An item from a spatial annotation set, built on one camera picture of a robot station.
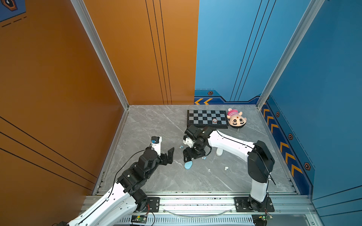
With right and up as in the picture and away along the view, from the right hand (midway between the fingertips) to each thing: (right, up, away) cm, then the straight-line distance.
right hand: (187, 159), depth 81 cm
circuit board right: (+38, -25, -11) cm, 47 cm away
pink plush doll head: (+35, +23, +19) cm, 46 cm away
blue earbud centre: (+11, -1, +9) cm, 14 cm away
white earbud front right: (+23, -7, +4) cm, 25 cm away
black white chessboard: (+23, +23, +26) cm, 42 cm away
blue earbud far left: (-4, +5, +13) cm, 15 cm away
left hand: (-11, +9, -6) cm, 16 cm away
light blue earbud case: (0, -5, +4) cm, 6 cm away
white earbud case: (+20, +2, +9) cm, 23 cm away
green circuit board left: (-25, -28, -9) cm, 38 cm away
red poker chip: (+21, +22, +25) cm, 39 cm away
